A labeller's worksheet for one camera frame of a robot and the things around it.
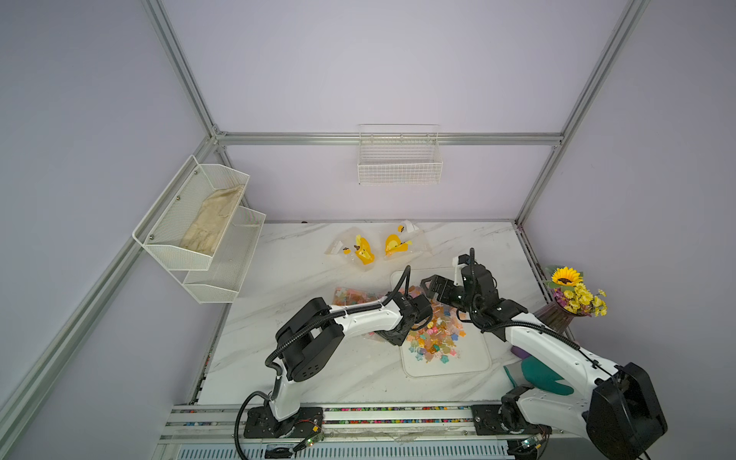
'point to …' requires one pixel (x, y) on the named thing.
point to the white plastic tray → (472, 356)
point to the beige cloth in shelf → (211, 219)
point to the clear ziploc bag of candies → (408, 241)
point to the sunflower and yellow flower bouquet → (569, 291)
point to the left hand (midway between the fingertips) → (384, 333)
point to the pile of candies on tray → (438, 338)
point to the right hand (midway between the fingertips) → (433, 289)
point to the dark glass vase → (556, 316)
